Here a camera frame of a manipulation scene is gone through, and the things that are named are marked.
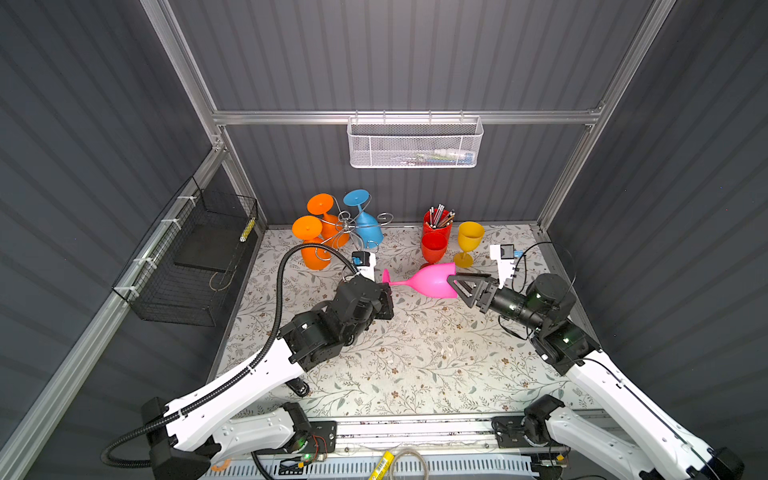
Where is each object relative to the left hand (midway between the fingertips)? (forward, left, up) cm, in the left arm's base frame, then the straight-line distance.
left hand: (391, 286), depth 68 cm
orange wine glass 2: (+18, +14, 0) cm, 23 cm away
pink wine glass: (-1, -9, +3) cm, 10 cm away
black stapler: (-13, +25, -27) cm, 39 cm away
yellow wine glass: (+27, -28, -13) cm, 41 cm away
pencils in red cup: (+38, -19, -15) cm, 45 cm away
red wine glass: (+24, -15, -13) cm, 31 cm away
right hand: (-2, -14, +4) cm, 15 cm away
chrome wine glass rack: (+18, +11, +2) cm, 21 cm away
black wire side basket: (+9, +51, -2) cm, 51 cm away
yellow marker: (-32, +4, -27) cm, 42 cm away
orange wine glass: (+16, +20, +3) cm, 26 cm away
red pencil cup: (+32, -21, -15) cm, 42 cm away
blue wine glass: (+24, +6, -5) cm, 25 cm away
